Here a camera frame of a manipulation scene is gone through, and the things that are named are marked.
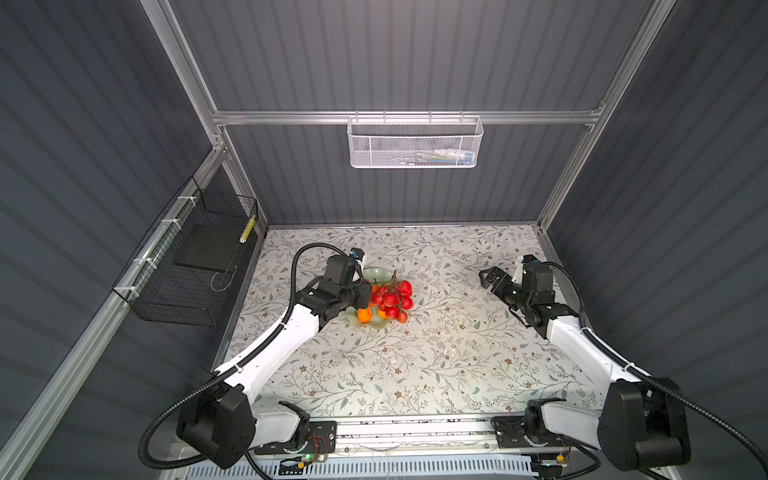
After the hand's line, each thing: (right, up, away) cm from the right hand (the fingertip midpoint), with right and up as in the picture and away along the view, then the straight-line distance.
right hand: (494, 281), depth 87 cm
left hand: (-38, -1, -4) cm, 38 cm away
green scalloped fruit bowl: (-34, +1, +13) cm, 37 cm away
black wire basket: (-81, +3, -14) cm, 82 cm away
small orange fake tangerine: (-38, -11, +5) cm, 40 cm away
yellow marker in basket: (-70, +15, -5) cm, 72 cm away
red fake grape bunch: (-29, -5, -2) cm, 30 cm away
